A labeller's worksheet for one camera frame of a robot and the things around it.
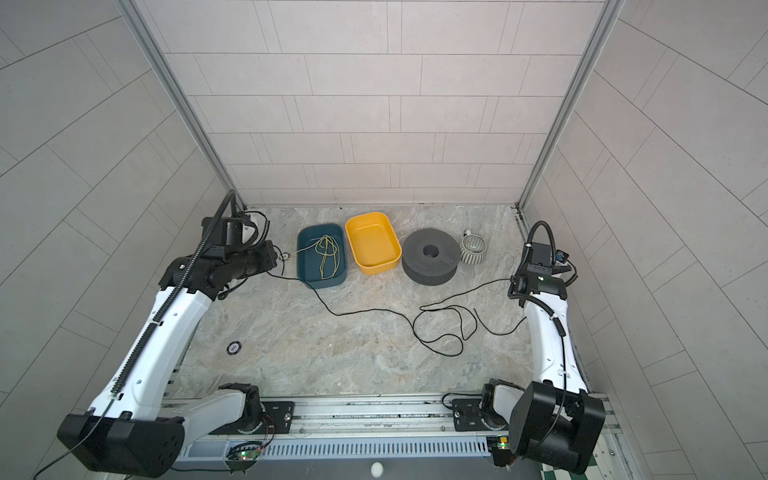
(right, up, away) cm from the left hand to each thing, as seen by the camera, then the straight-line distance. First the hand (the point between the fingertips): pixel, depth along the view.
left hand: (284, 248), depth 74 cm
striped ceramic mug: (+54, -2, +27) cm, 61 cm away
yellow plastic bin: (+20, 0, +31) cm, 37 cm away
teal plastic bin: (-1, -6, +25) cm, 26 cm away
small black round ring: (-18, -28, +8) cm, 34 cm away
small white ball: (+24, -43, -16) cm, 52 cm away
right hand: (+67, -11, +5) cm, 68 cm away
